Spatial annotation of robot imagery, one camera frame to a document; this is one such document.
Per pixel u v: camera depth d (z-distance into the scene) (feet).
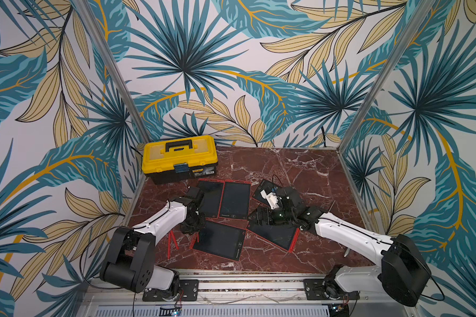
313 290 2.40
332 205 3.19
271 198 2.46
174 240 2.80
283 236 2.87
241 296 2.40
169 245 2.75
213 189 3.40
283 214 2.23
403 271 1.35
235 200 3.20
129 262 1.37
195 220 2.42
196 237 2.80
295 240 2.81
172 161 3.02
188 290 2.41
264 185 3.46
